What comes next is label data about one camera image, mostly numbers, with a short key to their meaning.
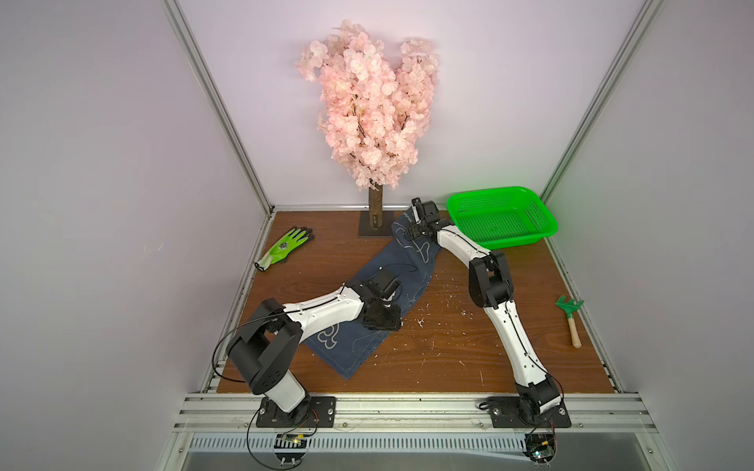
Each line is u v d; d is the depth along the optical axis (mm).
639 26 723
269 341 455
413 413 742
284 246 1068
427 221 902
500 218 1176
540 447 696
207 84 832
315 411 732
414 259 1022
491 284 686
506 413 726
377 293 681
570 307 922
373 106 669
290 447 721
